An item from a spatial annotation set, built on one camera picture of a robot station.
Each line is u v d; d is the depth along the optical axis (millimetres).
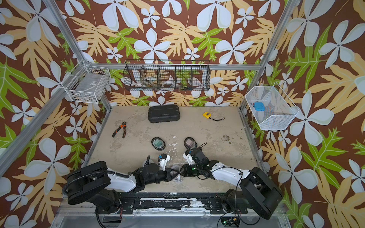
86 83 852
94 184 446
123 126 1076
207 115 1147
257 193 420
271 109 839
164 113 1154
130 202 754
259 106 857
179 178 785
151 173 634
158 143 955
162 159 766
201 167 675
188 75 975
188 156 802
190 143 961
